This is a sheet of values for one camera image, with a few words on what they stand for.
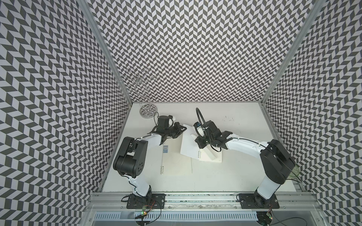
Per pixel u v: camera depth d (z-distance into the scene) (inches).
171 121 31.9
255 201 25.4
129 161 18.7
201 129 30.9
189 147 33.3
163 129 29.5
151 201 27.1
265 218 26.1
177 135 33.0
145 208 26.1
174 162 34.0
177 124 33.4
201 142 30.6
